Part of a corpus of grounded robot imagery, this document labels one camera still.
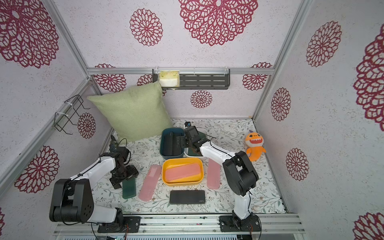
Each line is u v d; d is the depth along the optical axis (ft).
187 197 2.68
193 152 2.22
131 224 2.44
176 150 3.19
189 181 2.77
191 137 2.35
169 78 2.98
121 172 2.36
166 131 3.40
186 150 3.32
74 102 2.66
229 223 2.42
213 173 3.04
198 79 3.04
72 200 1.40
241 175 1.62
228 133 3.70
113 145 3.28
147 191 2.76
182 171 3.04
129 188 2.67
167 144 3.40
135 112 2.95
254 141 3.19
